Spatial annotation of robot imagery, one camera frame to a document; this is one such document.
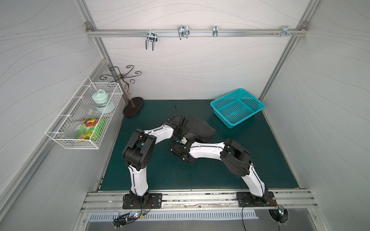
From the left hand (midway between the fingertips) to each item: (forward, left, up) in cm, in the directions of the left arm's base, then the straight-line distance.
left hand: (186, 134), depth 97 cm
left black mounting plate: (-40, +17, -1) cm, 44 cm away
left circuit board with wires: (-48, +28, +1) cm, 55 cm away
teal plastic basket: (+29, -39, -3) cm, 49 cm away
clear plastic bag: (-8, +47, +31) cm, 57 cm away
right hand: (-7, -8, +2) cm, 10 cm away
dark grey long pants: (+2, -8, +1) cm, 8 cm away
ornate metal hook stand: (+27, +42, +1) cm, 50 cm away
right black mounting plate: (-38, -32, -2) cm, 50 cm away
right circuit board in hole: (-44, -49, -3) cm, 66 cm away
